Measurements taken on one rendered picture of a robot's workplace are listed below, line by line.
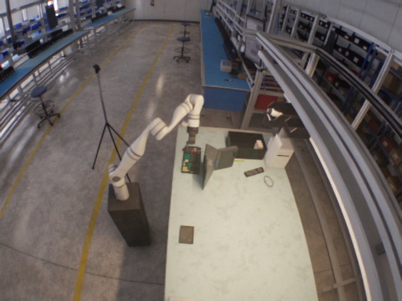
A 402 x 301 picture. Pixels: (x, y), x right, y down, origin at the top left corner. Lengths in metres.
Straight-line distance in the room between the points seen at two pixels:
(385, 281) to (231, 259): 0.94
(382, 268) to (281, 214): 1.10
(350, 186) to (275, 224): 0.97
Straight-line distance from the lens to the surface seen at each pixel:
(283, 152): 1.58
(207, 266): 1.20
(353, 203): 0.48
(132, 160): 1.21
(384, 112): 1.00
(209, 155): 1.33
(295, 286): 1.35
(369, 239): 0.46
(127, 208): 1.52
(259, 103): 3.04
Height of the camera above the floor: 2.16
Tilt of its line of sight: 45 degrees down
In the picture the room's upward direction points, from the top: 9 degrees clockwise
